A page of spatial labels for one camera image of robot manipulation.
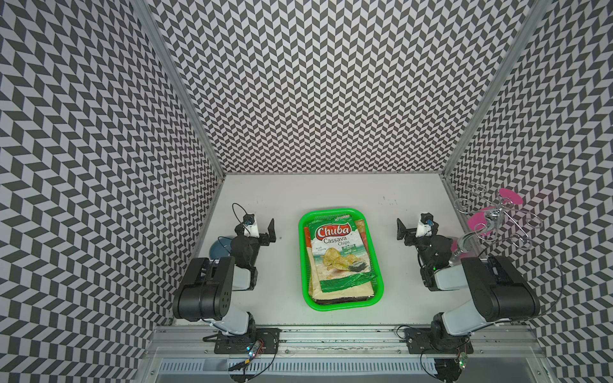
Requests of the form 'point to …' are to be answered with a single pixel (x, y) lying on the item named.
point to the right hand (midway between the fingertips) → (410, 220)
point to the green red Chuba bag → (339, 254)
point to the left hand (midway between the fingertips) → (261, 219)
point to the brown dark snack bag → (345, 300)
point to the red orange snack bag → (316, 293)
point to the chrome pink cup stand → (488, 223)
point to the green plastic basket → (308, 215)
